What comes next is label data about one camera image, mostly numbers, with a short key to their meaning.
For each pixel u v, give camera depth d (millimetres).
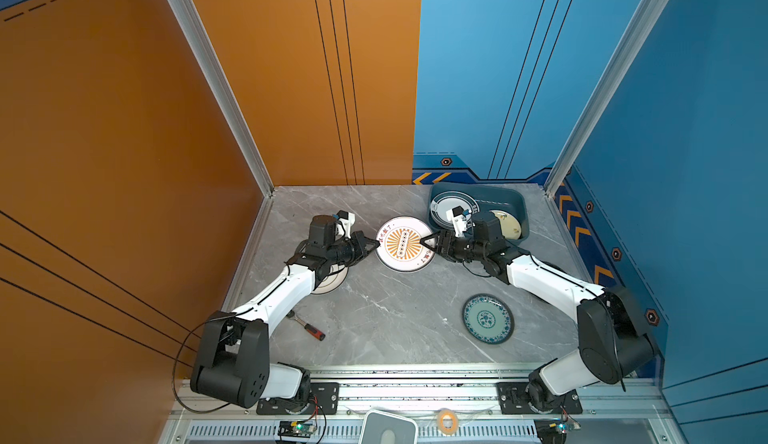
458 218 792
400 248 831
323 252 669
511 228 1054
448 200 1131
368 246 804
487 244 673
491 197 1157
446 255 746
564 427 696
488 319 866
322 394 750
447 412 712
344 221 787
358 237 756
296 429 706
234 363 418
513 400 725
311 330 843
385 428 658
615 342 440
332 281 939
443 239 756
